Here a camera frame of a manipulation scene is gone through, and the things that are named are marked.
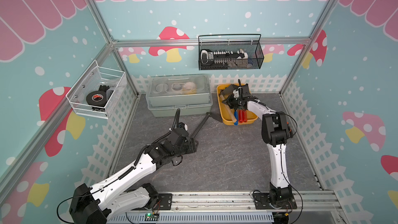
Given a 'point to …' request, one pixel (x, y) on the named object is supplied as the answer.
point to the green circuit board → (151, 217)
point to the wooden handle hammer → (227, 92)
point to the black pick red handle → (200, 125)
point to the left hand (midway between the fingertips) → (194, 146)
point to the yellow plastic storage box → (230, 116)
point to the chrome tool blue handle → (236, 115)
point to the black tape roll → (97, 98)
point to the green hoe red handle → (240, 115)
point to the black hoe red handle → (244, 115)
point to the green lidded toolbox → (190, 93)
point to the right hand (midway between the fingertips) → (222, 100)
